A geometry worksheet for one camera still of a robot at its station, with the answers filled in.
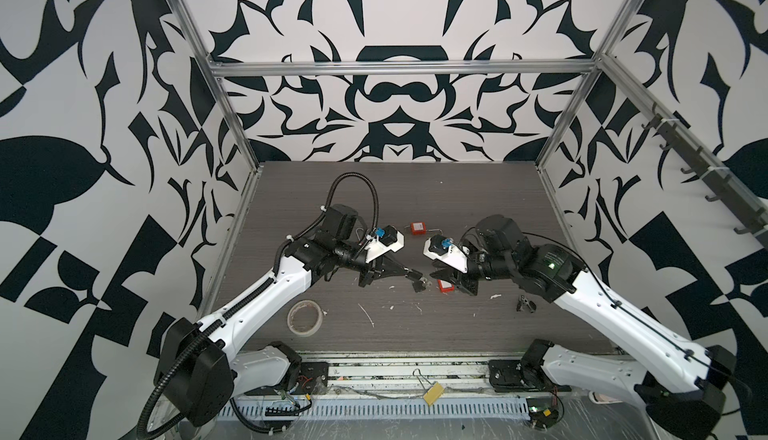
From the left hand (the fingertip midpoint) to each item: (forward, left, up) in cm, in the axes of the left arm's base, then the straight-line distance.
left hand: (406, 264), depth 70 cm
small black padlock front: (+3, -5, -21) cm, 22 cm away
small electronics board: (-27, -31, -22) cm, 47 cm away
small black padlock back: (-2, -2, 0) cm, 3 cm away
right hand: (-1, -6, +2) cm, 7 cm away
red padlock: (+22, -7, -20) cm, 30 cm away
